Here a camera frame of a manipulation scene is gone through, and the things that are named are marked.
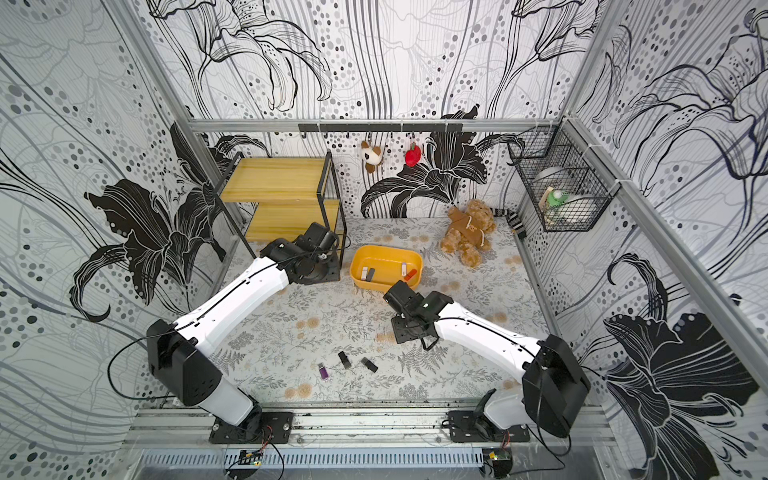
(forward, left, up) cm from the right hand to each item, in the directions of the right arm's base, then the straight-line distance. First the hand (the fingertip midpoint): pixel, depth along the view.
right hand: (408, 326), depth 83 cm
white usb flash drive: (+23, +15, -7) cm, 28 cm away
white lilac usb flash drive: (+25, +1, -7) cm, 26 cm away
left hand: (+10, +21, +11) cm, 25 cm away
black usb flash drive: (-7, +19, -6) cm, 21 cm away
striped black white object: (+50, -43, -7) cm, 67 cm away
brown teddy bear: (+36, -23, +1) cm, 42 cm away
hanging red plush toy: (+47, -2, +25) cm, 53 cm away
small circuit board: (-30, +39, -9) cm, 50 cm away
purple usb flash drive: (-10, +24, -7) cm, 27 cm away
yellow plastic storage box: (+26, +10, -8) cm, 29 cm away
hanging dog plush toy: (+46, +11, +25) cm, 54 cm away
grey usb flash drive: (+23, +13, -7) cm, 27 cm away
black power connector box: (-30, -22, -9) cm, 38 cm away
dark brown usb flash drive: (-8, +11, -7) cm, 16 cm away
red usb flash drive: (+22, -1, -7) cm, 24 cm away
